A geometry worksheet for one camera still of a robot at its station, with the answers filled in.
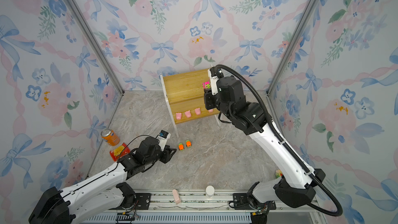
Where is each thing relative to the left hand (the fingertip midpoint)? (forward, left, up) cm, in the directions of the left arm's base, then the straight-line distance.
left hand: (173, 147), depth 82 cm
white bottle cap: (-20, -19, -2) cm, 28 cm away
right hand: (+10, -17, +33) cm, 39 cm away
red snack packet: (+1, +29, -6) cm, 30 cm away
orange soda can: (+6, +36, -1) cm, 36 cm away
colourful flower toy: (-10, -55, -8) cm, 57 cm away
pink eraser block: (-22, -4, -7) cm, 24 cm away
